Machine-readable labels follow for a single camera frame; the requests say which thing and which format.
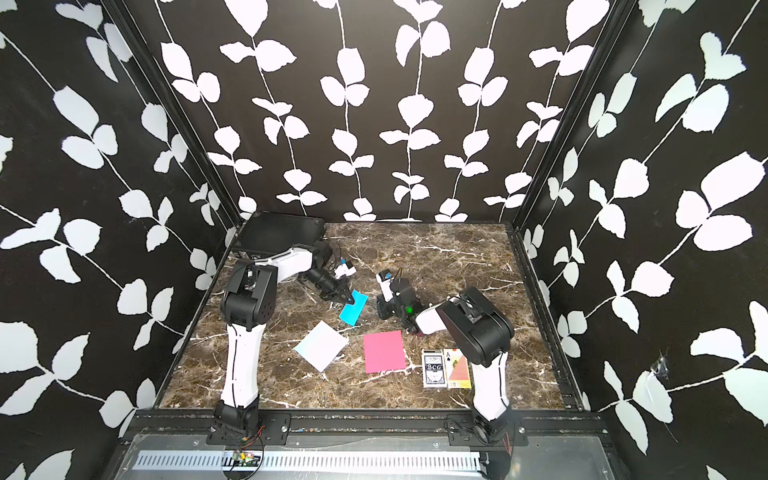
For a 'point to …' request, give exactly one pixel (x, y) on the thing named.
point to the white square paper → (321, 346)
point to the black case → (267, 233)
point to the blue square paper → (351, 312)
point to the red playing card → (457, 369)
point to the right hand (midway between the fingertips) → (375, 293)
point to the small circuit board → (244, 459)
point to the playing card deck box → (434, 369)
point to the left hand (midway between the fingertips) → (354, 297)
